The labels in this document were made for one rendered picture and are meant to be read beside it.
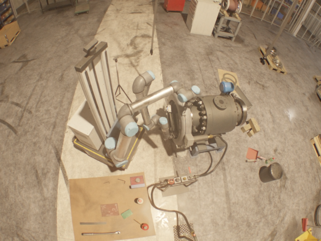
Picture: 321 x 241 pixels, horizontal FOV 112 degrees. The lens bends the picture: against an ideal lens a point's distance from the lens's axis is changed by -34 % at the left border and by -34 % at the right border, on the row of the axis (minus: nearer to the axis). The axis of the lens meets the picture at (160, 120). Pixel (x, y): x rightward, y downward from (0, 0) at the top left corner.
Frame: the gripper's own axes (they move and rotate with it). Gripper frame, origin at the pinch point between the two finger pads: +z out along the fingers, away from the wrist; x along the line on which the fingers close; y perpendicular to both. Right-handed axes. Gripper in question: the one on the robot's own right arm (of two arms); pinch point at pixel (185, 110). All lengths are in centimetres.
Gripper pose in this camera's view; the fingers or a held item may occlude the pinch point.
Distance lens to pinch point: 181.5
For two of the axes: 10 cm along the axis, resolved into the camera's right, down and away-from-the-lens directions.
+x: -8.2, -5.5, 1.6
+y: 5.6, -7.1, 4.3
